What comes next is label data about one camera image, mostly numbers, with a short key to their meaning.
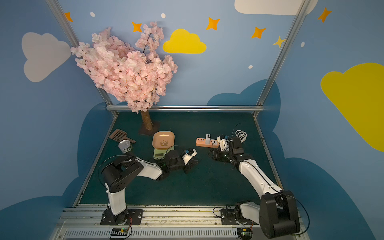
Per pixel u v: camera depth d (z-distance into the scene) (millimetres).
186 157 791
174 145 984
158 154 962
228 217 749
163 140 1011
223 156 740
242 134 1066
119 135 1074
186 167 795
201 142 1013
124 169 537
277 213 409
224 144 755
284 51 845
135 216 750
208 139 962
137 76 688
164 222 733
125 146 955
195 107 1173
